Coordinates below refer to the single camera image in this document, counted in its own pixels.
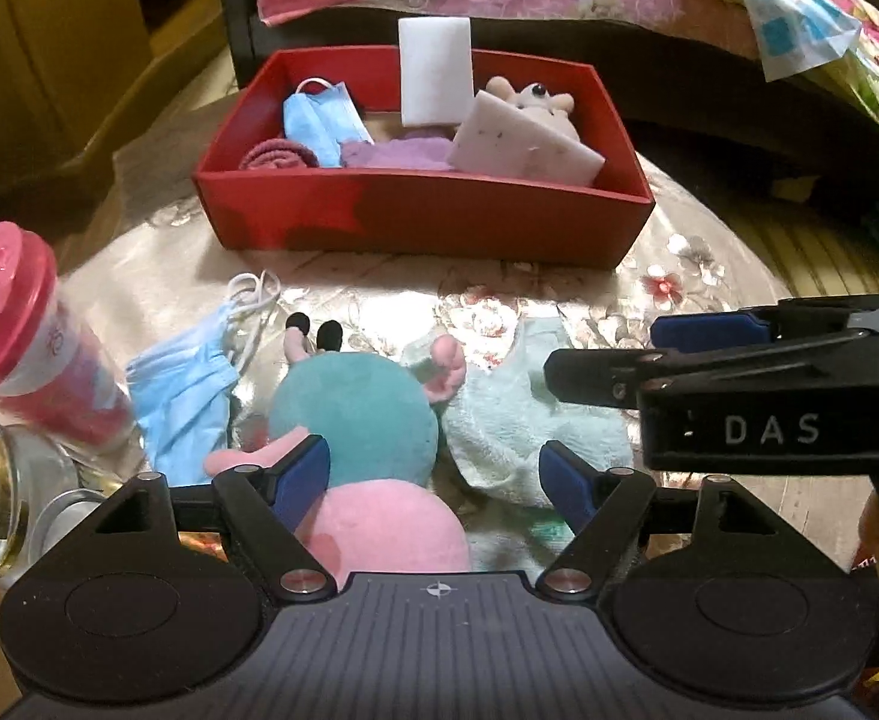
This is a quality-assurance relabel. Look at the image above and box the light green towel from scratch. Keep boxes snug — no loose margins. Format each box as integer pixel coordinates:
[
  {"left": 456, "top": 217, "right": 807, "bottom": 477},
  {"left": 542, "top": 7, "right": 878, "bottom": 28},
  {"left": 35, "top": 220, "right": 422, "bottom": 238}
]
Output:
[{"left": 431, "top": 312, "right": 633, "bottom": 577}]

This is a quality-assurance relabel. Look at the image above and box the pink teal pig plush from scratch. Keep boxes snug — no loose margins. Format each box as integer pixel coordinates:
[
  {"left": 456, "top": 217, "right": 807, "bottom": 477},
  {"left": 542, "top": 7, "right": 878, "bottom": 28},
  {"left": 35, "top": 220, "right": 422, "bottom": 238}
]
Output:
[{"left": 203, "top": 312, "right": 470, "bottom": 585}]

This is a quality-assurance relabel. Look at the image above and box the blue face mask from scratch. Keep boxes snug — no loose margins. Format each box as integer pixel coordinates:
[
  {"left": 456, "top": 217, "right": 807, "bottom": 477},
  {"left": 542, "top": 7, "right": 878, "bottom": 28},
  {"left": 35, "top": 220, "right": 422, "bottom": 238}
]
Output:
[
  {"left": 281, "top": 76, "right": 373, "bottom": 167},
  {"left": 125, "top": 270, "right": 281, "bottom": 486}
]

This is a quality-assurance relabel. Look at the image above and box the cream plush hamster toy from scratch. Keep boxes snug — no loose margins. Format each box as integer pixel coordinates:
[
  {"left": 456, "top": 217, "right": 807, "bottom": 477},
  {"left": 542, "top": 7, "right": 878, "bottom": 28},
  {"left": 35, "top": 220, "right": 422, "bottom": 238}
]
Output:
[{"left": 485, "top": 76, "right": 581, "bottom": 142}]

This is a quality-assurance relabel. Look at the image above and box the white speckled sponge block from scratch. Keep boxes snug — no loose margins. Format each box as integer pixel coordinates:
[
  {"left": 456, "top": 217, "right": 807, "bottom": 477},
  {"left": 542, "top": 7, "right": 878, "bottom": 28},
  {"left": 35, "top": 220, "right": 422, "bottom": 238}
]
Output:
[{"left": 448, "top": 91, "right": 605, "bottom": 187}]

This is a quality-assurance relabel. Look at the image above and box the purple cloth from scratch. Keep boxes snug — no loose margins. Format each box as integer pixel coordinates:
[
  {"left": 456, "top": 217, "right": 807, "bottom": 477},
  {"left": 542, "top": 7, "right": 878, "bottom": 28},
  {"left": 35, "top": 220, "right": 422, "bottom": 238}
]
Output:
[{"left": 340, "top": 130, "right": 454, "bottom": 172}]

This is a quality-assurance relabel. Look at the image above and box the maroon cloth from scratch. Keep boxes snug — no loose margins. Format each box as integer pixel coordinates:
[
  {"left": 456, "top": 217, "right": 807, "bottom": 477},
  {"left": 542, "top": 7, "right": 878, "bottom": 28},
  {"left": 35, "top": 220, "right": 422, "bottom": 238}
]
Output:
[{"left": 239, "top": 138, "right": 319, "bottom": 171}]

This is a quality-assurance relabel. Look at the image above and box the red cardboard box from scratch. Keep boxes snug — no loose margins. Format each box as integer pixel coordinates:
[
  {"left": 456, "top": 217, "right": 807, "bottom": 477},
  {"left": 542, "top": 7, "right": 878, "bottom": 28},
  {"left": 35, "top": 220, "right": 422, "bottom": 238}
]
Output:
[{"left": 194, "top": 46, "right": 656, "bottom": 270}]

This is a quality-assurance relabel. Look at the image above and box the clear glass jar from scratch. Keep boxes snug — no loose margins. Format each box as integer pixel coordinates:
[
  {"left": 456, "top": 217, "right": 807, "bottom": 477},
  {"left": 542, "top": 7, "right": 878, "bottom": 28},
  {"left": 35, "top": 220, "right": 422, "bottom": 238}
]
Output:
[{"left": 0, "top": 424, "right": 80, "bottom": 575}]

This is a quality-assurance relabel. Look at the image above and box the floral round tablecloth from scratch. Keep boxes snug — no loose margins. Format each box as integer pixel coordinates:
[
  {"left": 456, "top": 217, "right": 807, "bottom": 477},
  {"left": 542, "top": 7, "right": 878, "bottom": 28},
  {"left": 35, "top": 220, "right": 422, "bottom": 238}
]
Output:
[{"left": 55, "top": 50, "right": 877, "bottom": 602}]

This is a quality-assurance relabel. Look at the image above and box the pink lidded cup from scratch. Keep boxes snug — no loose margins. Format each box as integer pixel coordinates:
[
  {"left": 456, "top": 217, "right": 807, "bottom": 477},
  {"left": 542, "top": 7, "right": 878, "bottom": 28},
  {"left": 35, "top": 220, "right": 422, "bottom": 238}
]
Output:
[{"left": 0, "top": 221, "right": 135, "bottom": 454}]

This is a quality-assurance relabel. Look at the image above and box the wooden cabinet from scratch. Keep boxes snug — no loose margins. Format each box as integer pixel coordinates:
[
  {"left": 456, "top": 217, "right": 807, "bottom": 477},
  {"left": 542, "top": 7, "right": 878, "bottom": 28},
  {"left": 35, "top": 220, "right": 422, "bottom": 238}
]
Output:
[{"left": 0, "top": 0, "right": 246, "bottom": 212}]

